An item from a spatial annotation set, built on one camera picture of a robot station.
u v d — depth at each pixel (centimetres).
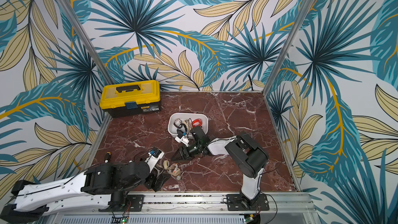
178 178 80
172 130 97
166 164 82
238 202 73
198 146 72
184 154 75
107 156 86
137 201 73
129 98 93
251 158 49
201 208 73
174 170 80
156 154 58
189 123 98
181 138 82
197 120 103
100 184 45
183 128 99
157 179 58
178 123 101
